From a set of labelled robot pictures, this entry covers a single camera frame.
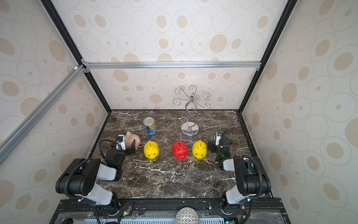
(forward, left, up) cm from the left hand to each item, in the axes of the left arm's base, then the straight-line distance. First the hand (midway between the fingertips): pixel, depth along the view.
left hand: (130, 138), depth 89 cm
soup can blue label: (+12, -10, -1) cm, 16 cm away
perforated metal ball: (-41, -36, -9) cm, 55 cm away
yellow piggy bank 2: (-7, -44, -1) cm, 45 cm away
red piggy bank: (-8, -32, -1) cm, 33 cm away
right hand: (+2, -61, -5) cm, 61 cm away
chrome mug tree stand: (+11, -38, +20) cm, 44 cm away
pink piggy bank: (0, +1, -1) cm, 2 cm away
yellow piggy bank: (-8, -14, -1) cm, 16 cm away
